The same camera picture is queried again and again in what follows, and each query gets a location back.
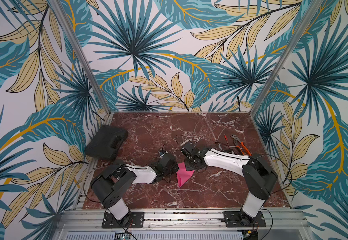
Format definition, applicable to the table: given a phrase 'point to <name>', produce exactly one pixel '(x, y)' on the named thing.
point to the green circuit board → (122, 236)
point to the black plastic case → (106, 143)
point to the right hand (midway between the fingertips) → (189, 165)
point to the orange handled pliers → (238, 144)
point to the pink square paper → (182, 174)
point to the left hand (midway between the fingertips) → (179, 167)
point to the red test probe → (226, 138)
